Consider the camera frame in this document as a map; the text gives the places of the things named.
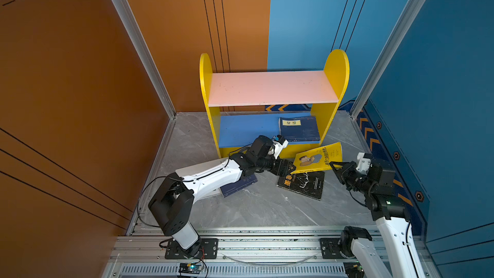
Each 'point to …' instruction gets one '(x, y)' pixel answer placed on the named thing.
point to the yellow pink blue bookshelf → (249, 109)
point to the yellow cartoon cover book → (317, 158)
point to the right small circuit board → (354, 269)
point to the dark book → (310, 184)
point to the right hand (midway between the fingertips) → (327, 163)
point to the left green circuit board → (192, 268)
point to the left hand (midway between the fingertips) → (290, 164)
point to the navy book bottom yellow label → (242, 183)
